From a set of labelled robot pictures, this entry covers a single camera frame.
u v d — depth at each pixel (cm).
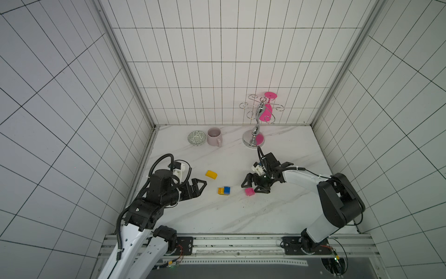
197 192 60
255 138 126
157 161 52
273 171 67
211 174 95
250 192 85
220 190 88
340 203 46
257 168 86
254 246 75
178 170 63
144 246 45
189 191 59
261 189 81
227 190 86
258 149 82
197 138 110
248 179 80
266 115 88
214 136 104
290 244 72
